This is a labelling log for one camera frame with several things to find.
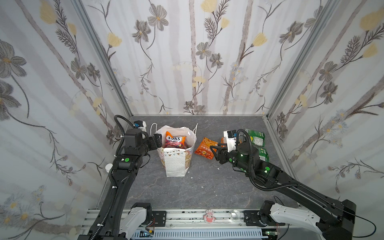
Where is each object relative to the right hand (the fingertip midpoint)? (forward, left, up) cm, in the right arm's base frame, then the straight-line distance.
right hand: (213, 143), depth 67 cm
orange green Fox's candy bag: (+9, +19, -15) cm, 25 cm away
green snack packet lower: (+10, -38, -28) cm, 49 cm away
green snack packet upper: (+23, -37, -28) cm, 52 cm away
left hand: (+8, +30, -4) cm, 31 cm away
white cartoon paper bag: (-1, +17, -9) cm, 19 cm away
